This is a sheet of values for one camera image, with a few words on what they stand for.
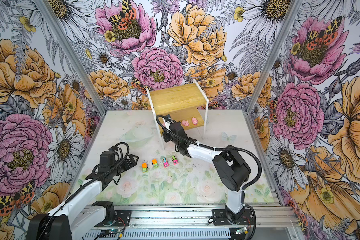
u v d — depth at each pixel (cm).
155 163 91
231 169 49
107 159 66
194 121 91
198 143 61
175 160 92
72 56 89
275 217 76
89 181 56
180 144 70
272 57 91
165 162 91
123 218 73
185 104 80
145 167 89
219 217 74
